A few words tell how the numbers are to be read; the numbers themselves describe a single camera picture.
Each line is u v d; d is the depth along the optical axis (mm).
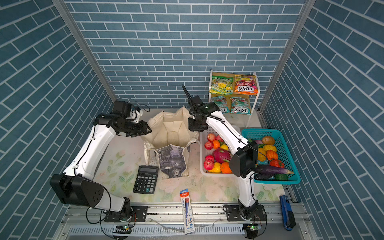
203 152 929
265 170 824
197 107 639
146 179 831
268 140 976
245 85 847
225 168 810
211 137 971
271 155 889
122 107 608
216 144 937
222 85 844
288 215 703
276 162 864
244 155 486
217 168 831
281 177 807
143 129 681
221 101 1014
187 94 706
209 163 824
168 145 690
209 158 867
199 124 702
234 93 829
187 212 737
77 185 395
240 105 968
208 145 937
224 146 935
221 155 853
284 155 885
